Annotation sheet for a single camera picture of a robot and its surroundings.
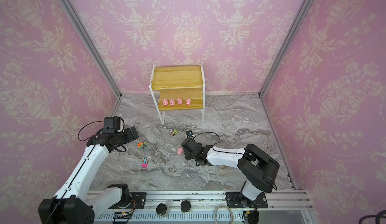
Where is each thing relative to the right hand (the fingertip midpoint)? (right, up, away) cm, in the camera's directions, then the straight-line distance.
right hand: (189, 149), depth 88 cm
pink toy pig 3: (-6, +29, +4) cm, 30 cm away
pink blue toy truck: (-25, -7, -4) cm, 26 cm away
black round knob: (-11, -19, -24) cm, 33 cm away
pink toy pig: (-15, +28, +4) cm, 32 cm away
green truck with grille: (-10, +9, +9) cm, 16 cm away
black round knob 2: (0, -18, -23) cm, 29 cm away
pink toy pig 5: (-5, -1, +1) cm, 6 cm away
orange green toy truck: (-29, +2, +3) cm, 29 cm away
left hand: (-31, +9, -6) cm, 33 cm away
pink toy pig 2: (-11, +28, +4) cm, 30 cm away
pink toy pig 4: (-1, +28, +4) cm, 28 cm away
